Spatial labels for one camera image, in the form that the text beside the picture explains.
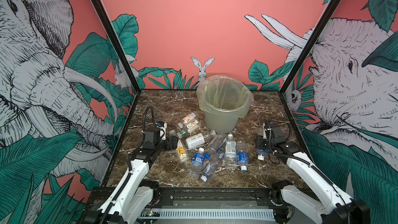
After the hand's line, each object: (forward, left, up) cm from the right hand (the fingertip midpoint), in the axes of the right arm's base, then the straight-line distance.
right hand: (258, 137), depth 83 cm
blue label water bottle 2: (-8, 0, +2) cm, 8 cm away
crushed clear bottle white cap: (-12, +24, -6) cm, 27 cm away
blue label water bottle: (-8, +9, -5) cm, 13 cm away
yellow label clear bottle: (-6, +42, -5) cm, 42 cm away
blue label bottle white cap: (-14, +34, -12) cm, 39 cm away
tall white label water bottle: (-9, +15, -11) cm, 20 cm away
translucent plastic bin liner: (+29, +17, +5) cm, 34 cm away
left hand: (0, +47, +1) cm, 47 cm away
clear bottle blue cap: (+1, +23, -11) cm, 26 cm away
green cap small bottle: (+6, +44, -7) cm, 45 cm away
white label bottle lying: (+1, +33, -5) cm, 33 cm away
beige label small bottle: (+10, +36, -5) cm, 38 cm away
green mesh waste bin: (+13, +18, -6) cm, 23 cm away
